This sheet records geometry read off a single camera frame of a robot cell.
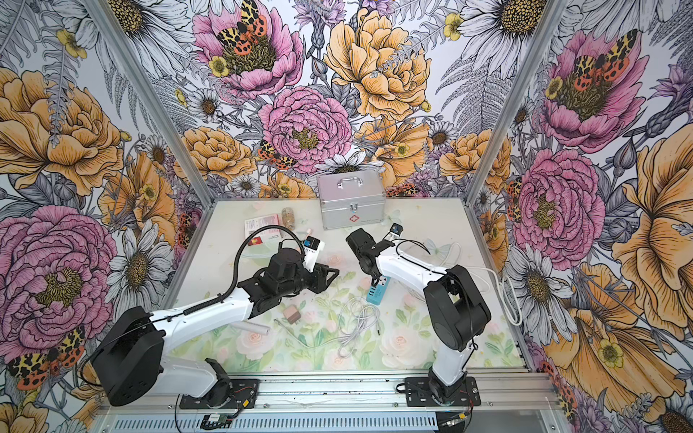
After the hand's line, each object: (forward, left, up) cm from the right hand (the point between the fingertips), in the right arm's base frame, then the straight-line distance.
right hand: (389, 260), depth 92 cm
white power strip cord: (+10, -25, -9) cm, 28 cm away
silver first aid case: (+26, +12, +4) cm, 29 cm away
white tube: (-18, +44, -7) cm, 48 cm away
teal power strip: (-9, +5, -7) cm, 12 cm away
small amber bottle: (+25, +38, -5) cm, 46 cm away
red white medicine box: (+22, +51, -4) cm, 56 cm away
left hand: (-8, +19, +5) cm, 21 cm away
